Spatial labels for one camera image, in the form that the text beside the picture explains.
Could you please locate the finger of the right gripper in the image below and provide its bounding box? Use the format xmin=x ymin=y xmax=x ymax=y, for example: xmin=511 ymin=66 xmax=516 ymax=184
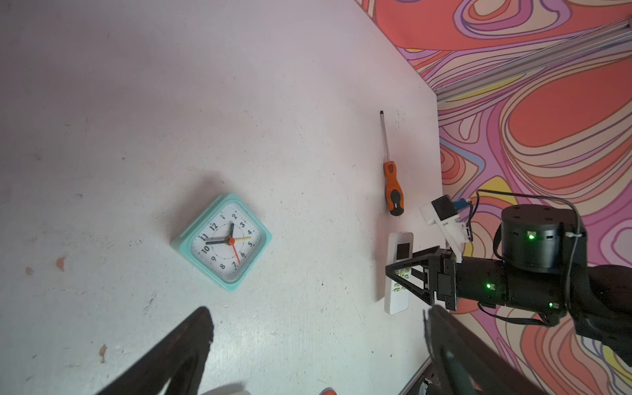
xmin=385 ymin=246 xmax=439 ymax=277
xmin=388 ymin=268 xmax=437 ymax=306

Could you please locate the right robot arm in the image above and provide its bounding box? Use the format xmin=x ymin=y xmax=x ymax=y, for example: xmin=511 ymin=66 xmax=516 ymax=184
xmin=385 ymin=194 xmax=631 ymax=362

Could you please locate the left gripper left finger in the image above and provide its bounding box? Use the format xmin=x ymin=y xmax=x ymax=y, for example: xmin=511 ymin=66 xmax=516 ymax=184
xmin=100 ymin=306 xmax=214 ymax=394

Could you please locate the red round badge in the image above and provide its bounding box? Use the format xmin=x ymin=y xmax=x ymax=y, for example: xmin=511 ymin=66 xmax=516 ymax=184
xmin=319 ymin=388 xmax=337 ymax=395

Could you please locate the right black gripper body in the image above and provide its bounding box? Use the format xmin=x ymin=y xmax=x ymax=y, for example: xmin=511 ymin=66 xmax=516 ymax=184
xmin=428 ymin=249 xmax=508 ymax=311

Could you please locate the small white remote control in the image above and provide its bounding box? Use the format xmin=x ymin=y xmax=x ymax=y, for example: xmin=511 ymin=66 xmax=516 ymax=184
xmin=383 ymin=231 xmax=415 ymax=316

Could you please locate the orange black screwdriver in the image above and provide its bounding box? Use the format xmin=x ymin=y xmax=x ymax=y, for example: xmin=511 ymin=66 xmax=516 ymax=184
xmin=380 ymin=110 xmax=405 ymax=217

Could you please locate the mint green alarm clock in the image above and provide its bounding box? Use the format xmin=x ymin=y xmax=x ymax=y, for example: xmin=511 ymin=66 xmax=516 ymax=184
xmin=170 ymin=194 xmax=273 ymax=292

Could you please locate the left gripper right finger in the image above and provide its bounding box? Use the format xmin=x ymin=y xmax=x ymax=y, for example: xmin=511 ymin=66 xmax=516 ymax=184
xmin=424 ymin=305 xmax=543 ymax=394

